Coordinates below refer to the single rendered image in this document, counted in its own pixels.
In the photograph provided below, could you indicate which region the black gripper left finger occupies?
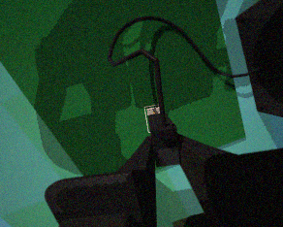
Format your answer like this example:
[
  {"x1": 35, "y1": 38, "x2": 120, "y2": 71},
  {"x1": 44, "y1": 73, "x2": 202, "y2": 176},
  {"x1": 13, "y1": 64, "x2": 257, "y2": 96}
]
[{"x1": 45, "y1": 136, "x2": 157, "y2": 227}]

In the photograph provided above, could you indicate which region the black cable with plug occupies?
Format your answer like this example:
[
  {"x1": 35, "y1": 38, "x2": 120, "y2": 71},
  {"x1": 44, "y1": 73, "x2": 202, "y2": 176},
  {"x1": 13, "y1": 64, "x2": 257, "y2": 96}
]
[{"x1": 107, "y1": 16, "x2": 260, "y2": 168}]

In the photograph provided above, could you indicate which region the green circuit board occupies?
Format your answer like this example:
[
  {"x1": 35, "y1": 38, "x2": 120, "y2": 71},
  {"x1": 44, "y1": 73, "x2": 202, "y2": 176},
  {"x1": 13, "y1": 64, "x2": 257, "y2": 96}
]
[{"x1": 0, "y1": 0, "x2": 246, "y2": 177}]

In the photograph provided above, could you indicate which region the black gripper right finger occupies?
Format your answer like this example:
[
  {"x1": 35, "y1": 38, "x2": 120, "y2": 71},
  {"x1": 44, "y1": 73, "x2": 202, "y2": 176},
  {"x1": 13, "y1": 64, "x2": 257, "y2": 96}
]
[{"x1": 177, "y1": 134, "x2": 283, "y2": 227}]

